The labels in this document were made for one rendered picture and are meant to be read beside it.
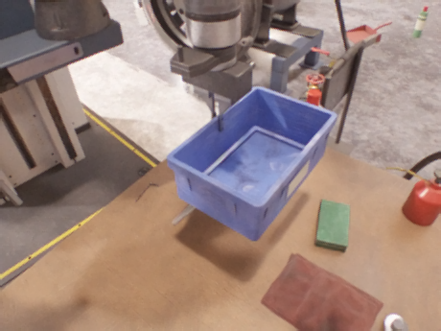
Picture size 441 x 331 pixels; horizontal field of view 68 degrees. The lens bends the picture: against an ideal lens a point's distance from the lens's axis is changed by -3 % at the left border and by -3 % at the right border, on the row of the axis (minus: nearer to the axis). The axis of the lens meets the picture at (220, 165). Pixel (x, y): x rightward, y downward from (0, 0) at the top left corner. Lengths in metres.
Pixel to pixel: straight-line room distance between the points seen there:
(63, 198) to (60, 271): 0.41
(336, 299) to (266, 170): 0.29
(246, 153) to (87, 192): 0.62
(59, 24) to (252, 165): 0.57
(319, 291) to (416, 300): 0.20
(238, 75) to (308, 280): 0.44
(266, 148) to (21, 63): 0.59
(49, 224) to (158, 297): 0.53
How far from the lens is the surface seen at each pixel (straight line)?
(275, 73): 2.09
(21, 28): 1.05
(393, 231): 0.90
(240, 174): 0.72
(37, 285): 0.85
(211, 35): 0.55
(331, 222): 0.83
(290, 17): 2.44
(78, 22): 0.92
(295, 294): 0.73
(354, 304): 0.75
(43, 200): 1.24
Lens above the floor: 1.13
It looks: 43 degrees down
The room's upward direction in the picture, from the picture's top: 2 degrees counter-clockwise
